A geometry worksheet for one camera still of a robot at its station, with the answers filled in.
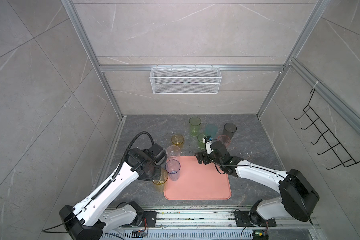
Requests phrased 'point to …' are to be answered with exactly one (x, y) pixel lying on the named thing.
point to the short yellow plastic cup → (177, 140)
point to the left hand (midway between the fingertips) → (154, 172)
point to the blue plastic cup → (172, 167)
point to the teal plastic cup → (211, 130)
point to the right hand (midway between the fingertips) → (201, 150)
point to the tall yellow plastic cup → (159, 185)
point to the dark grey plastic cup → (229, 129)
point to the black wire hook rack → (328, 149)
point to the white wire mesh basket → (185, 80)
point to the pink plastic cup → (225, 140)
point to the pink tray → (198, 181)
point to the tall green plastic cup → (195, 123)
